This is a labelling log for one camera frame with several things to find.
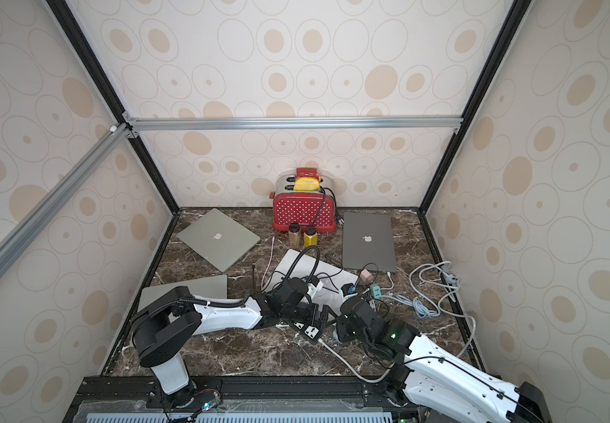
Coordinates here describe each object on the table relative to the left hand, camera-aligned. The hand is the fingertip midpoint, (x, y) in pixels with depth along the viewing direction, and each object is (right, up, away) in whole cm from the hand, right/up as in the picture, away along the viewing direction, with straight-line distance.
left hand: (334, 322), depth 80 cm
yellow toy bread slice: (-9, +47, +23) cm, 53 cm away
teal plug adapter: (+15, +8, +9) cm, 19 cm away
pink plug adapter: (+13, +12, +14) cm, 22 cm away
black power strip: (-8, -4, +3) cm, 9 cm away
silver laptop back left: (-45, +25, +29) cm, 59 cm away
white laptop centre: (-16, +15, +25) cm, 33 cm away
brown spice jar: (-13, +26, +21) cm, 36 cm away
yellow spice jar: (-7, +26, +20) cm, 34 cm away
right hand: (+1, +1, -2) cm, 2 cm away
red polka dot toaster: (-8, +37, +23) cm, 44 cm away
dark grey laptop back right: (+17, +25, +29) cm, 42 cm away
